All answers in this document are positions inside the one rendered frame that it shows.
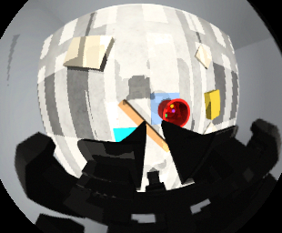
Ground brown wooden bar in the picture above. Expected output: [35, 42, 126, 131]
[118, 99, 169, 153]

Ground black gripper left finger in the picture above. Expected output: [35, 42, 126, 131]
[76, 121, 146, 191]

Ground yellow rectangular block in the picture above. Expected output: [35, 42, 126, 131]
[204, 90, 220, 119]

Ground beige flat slab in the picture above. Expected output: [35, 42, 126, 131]
[63, 35, 115, 71]

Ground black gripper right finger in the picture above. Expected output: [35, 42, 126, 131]
[161, 121, 238, 186]

